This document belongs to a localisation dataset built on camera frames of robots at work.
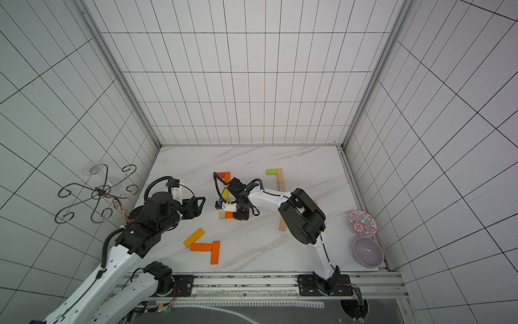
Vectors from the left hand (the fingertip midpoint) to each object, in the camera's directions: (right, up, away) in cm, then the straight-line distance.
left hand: (196, 203), depth 76 cm
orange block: (+12, -7, +7) cm, 15 cm away
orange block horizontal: (0, -20, +6) cm, 20 cm away
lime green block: (+31, +11, +30) cm, 45 cm away
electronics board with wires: (-8, -33, -10) cm, 36 cm away
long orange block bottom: (+6, -22, +3) cm, 23 cm away
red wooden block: (+3, +9, +32) cm, 33 cm away
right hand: (+15, -5, +19) cm, 25 cm away
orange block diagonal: (+7, +8, +27) cm, 29 cm away
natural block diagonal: (+36, +9, +30) cm, 47 cm away
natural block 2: (+36, +3, +24) cm, 43 cm away
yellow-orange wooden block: (-4, -17, +8) cm, 19 cm away
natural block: (+7, -8, +13) cm, 17 cm away
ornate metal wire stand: (-26, +6, -12) cm, 29 cm away
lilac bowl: (+69, -21, +3) cm, 72 cm away
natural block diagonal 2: (+35, -13, +13) cm, 40 cm away
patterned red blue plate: (+71, -12, +12) cm, 73 cm away
